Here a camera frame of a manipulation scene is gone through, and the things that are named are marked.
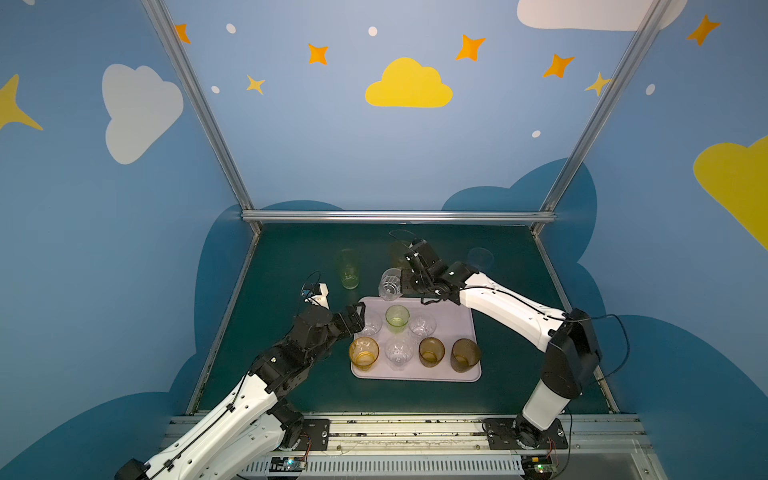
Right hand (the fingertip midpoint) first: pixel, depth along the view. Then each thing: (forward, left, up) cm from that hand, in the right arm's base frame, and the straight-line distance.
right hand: (409, 276), depth 86 cm
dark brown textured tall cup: (-17, -17, -13) cm, 28 cm away
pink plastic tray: (-4, -16, -20) cm, 26 cm away
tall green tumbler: (+5, +19, -8) cm, 21 cm away
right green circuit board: (-42, -33, -18) cm, 56 cm away
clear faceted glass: (0, +6, -6) cm, 9 cm away
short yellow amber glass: (-18, +12, -15) cm, 26 cm away
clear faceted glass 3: (-9, -5, -12) cm, 16 cm away
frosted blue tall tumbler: (+13, -24, -6) cm, 28 cm away
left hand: (-14, +13, +3) cm, 19 cm away
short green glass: (-6, +3, -14) cm, 16 cm away
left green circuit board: (-46, +28, -16) cm, 56 cm away
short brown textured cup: (-16, -8, -15) cm, 23 cm away
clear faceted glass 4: (-16, +2, -17) cm, 23 cm away
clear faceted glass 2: (-8, +11, -15) cm, 20 cm away
